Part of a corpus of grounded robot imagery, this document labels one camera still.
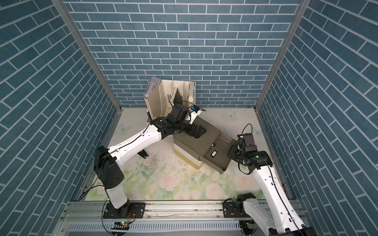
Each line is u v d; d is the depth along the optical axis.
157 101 1.01
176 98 1.00
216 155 0.80
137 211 0.74
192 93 0.93
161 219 0.72
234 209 0.74
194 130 0.69
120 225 0.72
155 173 0.87
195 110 0.69
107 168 0.44
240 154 0.55
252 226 0.70
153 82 0.94
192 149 0.72
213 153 0.79
